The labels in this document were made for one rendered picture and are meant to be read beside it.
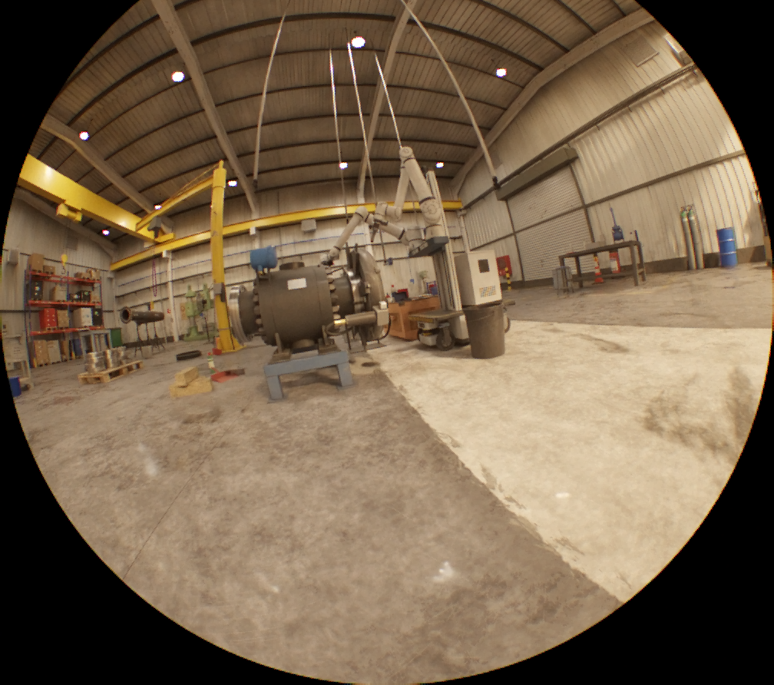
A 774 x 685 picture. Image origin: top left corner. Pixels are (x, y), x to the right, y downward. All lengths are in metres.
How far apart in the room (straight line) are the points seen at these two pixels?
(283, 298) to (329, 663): 1.70
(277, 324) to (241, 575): 1.45
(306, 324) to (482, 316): 1.21
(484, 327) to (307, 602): 1.66
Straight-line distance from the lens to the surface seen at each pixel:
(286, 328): 1.70
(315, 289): 1.66
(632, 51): 10.46
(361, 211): 2.56
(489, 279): 2.36
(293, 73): 9.55
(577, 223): 9.80
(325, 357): 1.56
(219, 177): 6.06
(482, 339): 1.73
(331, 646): 0.57
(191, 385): 2.31
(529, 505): 0.69
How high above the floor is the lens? 0.54
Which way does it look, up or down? level
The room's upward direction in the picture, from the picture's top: 9 degrees counter-clockwise
